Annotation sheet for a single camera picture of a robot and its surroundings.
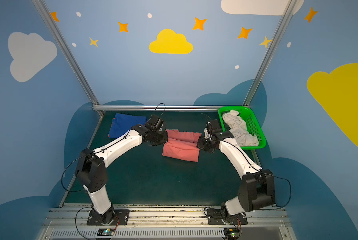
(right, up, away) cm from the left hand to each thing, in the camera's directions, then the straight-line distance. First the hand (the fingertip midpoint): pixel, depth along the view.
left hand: (169, 139), depth 87 cm
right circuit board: (+32, -44, -16) cm, 57 cm away
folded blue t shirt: (-37, +11, +23) cm, 45 cm away
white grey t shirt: (+49, +7, +20) cm, 54 cm away
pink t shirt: (+7, -3, +1) cm, 8 cm away
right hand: (+18, -3, -1) cm, 18 cm away
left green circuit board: (-30, -43, -16) cm, 55 cm away
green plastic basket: (+60, +12, +23) cm, 65 cm away
